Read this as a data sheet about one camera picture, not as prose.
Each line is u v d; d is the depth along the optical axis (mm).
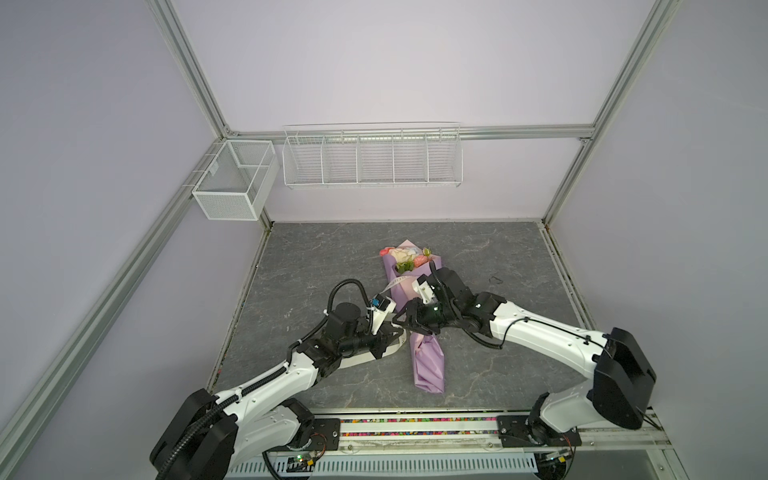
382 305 694
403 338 888
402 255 1021
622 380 418
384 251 1060
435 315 667
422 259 1021
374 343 703
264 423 555
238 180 1021
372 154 983
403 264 1017
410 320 679
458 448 727
